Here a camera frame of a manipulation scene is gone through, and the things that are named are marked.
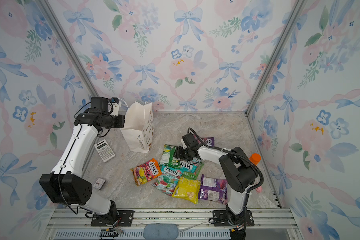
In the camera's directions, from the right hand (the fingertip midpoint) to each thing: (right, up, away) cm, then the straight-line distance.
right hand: (175, 155), depth 93 cm
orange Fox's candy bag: (-16, -9, -7) cm, 20 cm away
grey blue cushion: (-6, -31, -25) cm, 40 cm away
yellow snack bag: (+7, -16, -12) cm, 21 cm away
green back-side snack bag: (+10, -11, -7) cm, 16 cm away
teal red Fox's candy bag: (-4, -13, -10) cm, 16 cm away
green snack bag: (-5, -2, -1) cm, 5 cm away
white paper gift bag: (-18, +16, -16) cm, 29 cm away
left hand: (-27, +22, -13) cm, 37 cm away
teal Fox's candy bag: (+8, -5, -5) cm, 11 cm away
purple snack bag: (+22, -16, -13) cm, 30 cm away
